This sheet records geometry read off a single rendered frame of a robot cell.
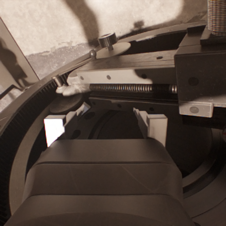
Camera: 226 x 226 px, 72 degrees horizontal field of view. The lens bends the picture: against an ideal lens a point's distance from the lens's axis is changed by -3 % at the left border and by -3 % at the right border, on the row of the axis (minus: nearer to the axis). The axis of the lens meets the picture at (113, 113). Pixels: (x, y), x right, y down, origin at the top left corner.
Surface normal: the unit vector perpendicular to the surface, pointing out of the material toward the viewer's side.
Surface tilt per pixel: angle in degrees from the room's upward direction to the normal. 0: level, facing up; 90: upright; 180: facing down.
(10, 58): 0
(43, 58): 0
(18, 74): 0
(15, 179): 115
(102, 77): 25
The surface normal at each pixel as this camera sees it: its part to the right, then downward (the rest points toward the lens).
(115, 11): -0.11, 0.63
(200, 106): -0.50, 0.65
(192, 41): -0.31, -0.76
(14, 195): 0.44, -0.88
